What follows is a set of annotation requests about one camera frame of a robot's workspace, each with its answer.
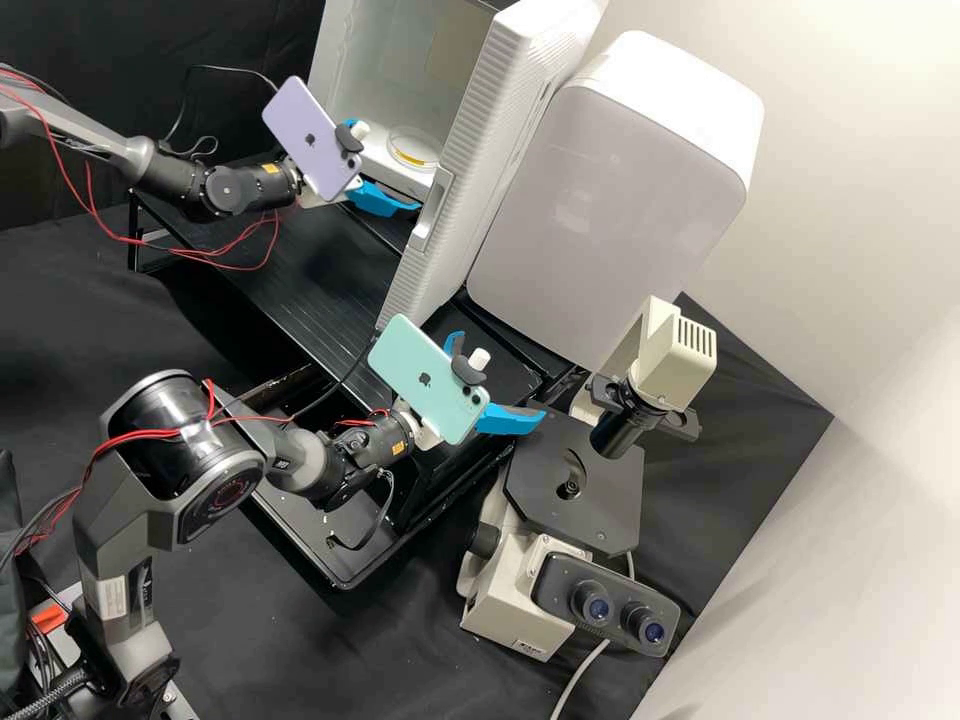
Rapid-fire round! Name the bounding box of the black platform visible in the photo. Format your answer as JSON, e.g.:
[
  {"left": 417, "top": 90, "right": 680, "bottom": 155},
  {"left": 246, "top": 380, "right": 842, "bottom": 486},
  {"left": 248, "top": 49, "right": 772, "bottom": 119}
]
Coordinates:
[
  {"left": 125, "top": 179, "right": 451, "bottom": 376},
  {"left": 419, "top": 296, "right": 594, "bottom": 399}
]

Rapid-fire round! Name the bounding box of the white incubator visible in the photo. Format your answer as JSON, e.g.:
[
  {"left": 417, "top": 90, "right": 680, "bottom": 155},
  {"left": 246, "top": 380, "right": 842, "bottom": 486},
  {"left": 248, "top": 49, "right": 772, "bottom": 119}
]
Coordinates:
[{"left": 307, "top": 0, "right": 519, "bottom": 193}]

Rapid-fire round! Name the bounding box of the right wrist camera phone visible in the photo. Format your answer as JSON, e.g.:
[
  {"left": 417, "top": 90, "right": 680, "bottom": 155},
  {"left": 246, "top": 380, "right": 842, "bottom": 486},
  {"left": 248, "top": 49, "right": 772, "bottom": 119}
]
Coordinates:
[{"left": 366, "top": 313, "right": 494, "bottom": 445}]

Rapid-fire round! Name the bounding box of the left wrist camera phone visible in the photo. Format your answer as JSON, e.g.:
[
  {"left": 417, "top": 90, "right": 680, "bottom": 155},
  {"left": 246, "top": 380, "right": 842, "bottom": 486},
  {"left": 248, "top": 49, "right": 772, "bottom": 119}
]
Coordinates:
[{"left": 260, "top": 74, "right": 372, "bottom": 204}]

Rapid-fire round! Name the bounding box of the incubator door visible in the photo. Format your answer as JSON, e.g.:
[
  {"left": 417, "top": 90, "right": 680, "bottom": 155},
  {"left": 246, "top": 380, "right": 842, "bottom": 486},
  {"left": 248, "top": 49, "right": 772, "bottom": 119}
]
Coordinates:
[{"left": 374, "top": 0, "right": 610, "bottom": 333}]

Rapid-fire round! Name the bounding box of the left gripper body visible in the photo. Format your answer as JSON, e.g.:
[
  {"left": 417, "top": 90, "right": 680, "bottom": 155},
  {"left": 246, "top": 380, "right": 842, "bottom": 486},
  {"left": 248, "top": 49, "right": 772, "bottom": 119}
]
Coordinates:
[{"left": 299, "top": 176, "right": 340, "bottom": 211}]

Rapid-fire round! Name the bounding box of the black cable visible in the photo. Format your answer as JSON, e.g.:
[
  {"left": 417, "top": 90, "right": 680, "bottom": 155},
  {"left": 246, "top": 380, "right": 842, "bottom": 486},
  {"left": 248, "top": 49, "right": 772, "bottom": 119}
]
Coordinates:
[
  {"left": 278, "top": 341, "right": 378, "bottom": 430},
  {"left": 159, "top": 64, "right": 283, "bottom": 163}
]

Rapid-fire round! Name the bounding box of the grey cable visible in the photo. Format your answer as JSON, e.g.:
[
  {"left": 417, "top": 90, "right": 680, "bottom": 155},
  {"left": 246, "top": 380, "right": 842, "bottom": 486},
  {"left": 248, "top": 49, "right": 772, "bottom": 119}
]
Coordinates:
[{"left": 552, "top": 635, "right": 610, "bottom": 720}]

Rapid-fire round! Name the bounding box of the black tray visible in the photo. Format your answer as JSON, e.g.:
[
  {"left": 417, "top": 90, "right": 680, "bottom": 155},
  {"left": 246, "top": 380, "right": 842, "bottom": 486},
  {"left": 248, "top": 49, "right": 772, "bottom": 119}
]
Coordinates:
[{"left": 238, "top": 358, "right": 553, "bottom": 595}]

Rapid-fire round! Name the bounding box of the wrist camera phone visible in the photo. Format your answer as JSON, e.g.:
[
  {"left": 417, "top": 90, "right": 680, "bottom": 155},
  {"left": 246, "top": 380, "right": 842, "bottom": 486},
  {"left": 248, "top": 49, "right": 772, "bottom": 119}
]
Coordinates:
[
  {"left": 366, "top": 313, "right": 494, "bottom": 445},
  {"left": 260, "top": 74, "right": 372, "bottom": 204}
]

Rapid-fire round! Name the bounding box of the white box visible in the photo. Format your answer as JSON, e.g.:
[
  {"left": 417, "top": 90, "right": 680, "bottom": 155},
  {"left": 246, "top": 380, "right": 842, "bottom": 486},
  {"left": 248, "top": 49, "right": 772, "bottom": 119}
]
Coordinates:
[{"left": 464, "top": 29, "right": 766, "bottom": 352}]

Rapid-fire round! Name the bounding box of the cream microscope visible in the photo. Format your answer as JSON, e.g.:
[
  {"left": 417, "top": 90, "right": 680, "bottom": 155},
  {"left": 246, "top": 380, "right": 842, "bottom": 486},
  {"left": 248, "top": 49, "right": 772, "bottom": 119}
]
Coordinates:
[{"left": 457, "top": 294, "right": 721, "bottom": 663}]

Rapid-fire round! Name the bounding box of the petri dish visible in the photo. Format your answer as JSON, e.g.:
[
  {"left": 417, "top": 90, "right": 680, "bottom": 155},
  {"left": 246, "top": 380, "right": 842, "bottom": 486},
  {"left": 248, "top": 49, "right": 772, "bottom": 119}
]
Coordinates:
[{"left": 387, "top": 125, "right": 449, "bottom": 168}]

